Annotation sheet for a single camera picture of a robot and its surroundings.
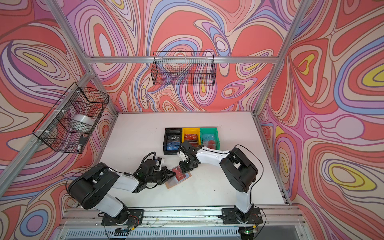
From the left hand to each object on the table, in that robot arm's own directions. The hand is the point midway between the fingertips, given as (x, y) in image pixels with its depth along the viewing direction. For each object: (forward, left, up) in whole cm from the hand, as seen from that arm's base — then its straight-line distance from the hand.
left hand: (177, 174), depth 86 cm
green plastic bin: (+26, -21, +1) cm, 33 cm away
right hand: (+2, -4, -2) cm, 5 cm away
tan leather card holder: (-4, +2, -1) cm, 4 cm away
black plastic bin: (+29, +6, +3) cm, 30 cm away
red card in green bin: (+20, -22, 0) cm, 30 cm away
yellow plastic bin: (+29, -8, +4) cm, 31 cm away
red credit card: (0, -1, -1) cm, 1 cm away
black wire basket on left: (+15, +54, +27) cm, 63 cm away
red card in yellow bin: (+26, -7, +1) cm, 27 cm away
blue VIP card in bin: (+19, +4, +1) cm, 19 cm away
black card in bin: (+25, +4, +1) cm, 26 cm away
